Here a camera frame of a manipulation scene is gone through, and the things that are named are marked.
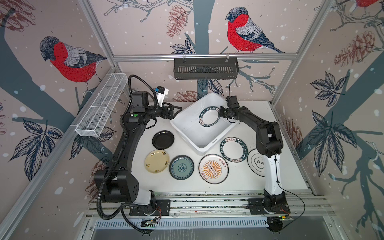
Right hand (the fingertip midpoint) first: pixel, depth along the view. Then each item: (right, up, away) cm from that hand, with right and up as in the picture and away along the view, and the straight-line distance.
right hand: (218, 113), depth 105 cm
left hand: (-27, +3, -31) cm, 41 cm away
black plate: (-38, -18, -7) cm, 43 cm away
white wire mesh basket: (-66, -2, -32) cm, 74 cm away
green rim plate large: (+8, -23, -13) cm, 28 cm away
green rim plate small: (-6, -2, +4) cm, 8 cm away
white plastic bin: (-14, -9, +2) cm, 17 cm away
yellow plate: (-40, -30, -16) cm, 53 cm away
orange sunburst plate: (-6, -33, -19) cm, 39 cm away
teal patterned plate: (-25, -33, -18) cm, 45 cm away
